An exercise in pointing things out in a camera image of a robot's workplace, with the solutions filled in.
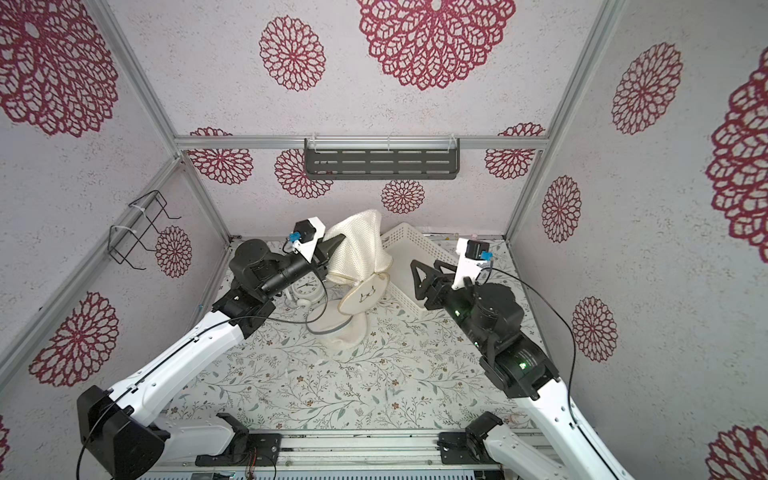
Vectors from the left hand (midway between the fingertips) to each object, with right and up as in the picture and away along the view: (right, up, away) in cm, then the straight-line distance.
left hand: (341, 233), depth 65 cm
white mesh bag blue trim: (-2, -26, +22) cm, 34 cm away
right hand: (+18, -7, -3) cm, 19 cm away
